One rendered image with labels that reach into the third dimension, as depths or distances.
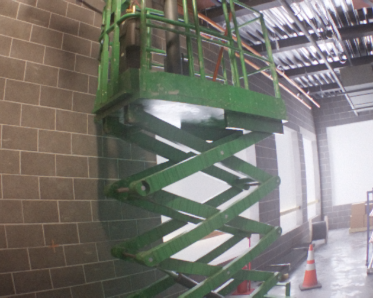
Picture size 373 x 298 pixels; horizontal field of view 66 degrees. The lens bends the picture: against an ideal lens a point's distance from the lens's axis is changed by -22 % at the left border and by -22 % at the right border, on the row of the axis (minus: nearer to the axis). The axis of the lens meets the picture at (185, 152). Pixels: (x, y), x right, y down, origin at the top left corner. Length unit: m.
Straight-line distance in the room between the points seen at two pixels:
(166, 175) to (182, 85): 0.59
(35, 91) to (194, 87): 1.42
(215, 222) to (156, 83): 1.02
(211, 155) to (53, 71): 1.63
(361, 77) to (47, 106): 6.03
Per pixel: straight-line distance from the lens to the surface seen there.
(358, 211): 10.10
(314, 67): 8.55
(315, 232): 8.70
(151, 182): 2.21
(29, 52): 3.13
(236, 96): 2.70
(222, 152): 2.62
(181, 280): 2.62
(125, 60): 2.48
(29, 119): 2.95
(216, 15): 5.55
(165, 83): 2.28
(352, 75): 7.32
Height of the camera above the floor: 1.59
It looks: 7 degrees up
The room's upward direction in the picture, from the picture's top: 4 degrees counter-clockwise
